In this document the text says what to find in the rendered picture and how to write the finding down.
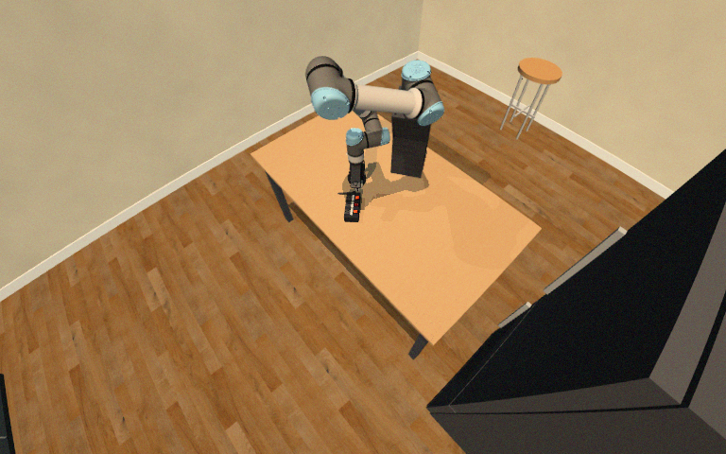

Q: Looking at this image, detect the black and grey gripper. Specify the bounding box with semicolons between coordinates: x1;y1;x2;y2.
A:
348;160;366;191

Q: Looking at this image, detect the black power strip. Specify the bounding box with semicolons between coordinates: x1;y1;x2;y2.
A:
338;191;361;222

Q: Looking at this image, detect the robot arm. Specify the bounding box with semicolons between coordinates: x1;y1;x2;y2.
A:
305;56;444;164

